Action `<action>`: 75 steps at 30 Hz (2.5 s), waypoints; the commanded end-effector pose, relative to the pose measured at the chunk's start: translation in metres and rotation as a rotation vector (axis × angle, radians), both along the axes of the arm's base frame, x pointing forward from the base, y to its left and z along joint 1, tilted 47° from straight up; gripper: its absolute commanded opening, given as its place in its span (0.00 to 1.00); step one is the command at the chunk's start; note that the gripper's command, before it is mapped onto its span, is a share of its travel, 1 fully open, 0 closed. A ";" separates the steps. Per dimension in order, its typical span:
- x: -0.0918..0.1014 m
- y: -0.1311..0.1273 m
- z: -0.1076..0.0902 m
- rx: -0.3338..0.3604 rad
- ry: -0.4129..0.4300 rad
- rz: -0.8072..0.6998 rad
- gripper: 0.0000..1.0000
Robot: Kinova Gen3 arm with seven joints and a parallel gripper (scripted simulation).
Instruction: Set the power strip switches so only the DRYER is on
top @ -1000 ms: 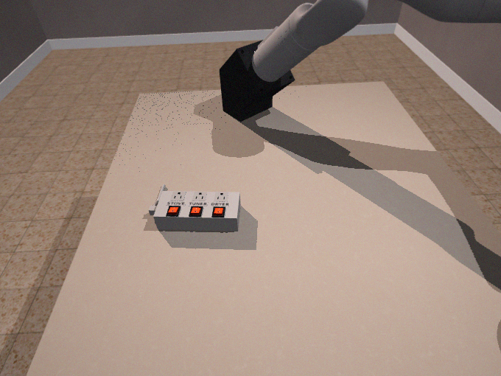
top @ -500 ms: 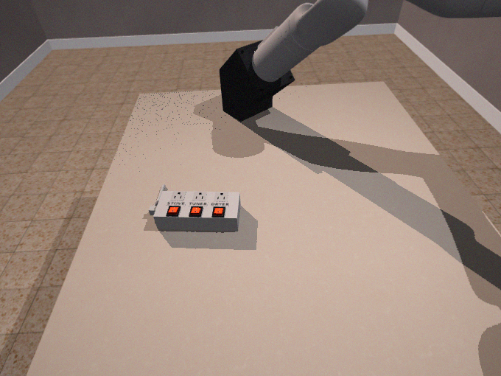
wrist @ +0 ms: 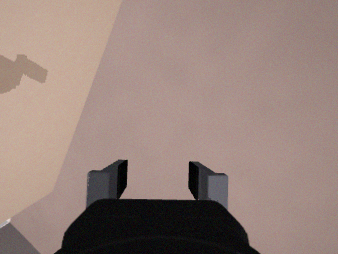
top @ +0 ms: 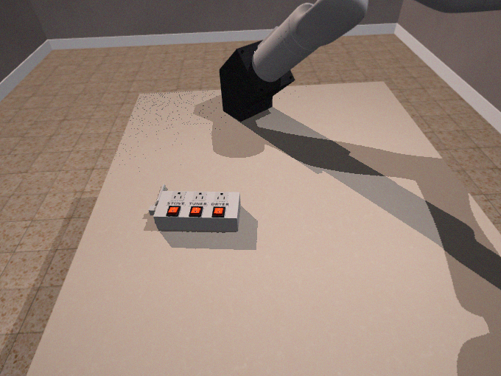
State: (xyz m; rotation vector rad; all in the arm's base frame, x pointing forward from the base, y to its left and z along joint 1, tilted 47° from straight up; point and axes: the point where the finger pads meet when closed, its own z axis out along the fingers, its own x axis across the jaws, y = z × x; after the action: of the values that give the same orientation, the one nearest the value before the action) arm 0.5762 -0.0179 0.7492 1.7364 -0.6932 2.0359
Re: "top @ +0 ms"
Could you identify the white power strip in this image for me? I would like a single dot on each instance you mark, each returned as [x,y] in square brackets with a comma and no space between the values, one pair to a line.
[186,210]

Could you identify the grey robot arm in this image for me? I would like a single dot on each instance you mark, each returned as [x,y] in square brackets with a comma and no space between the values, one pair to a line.
[303,32]

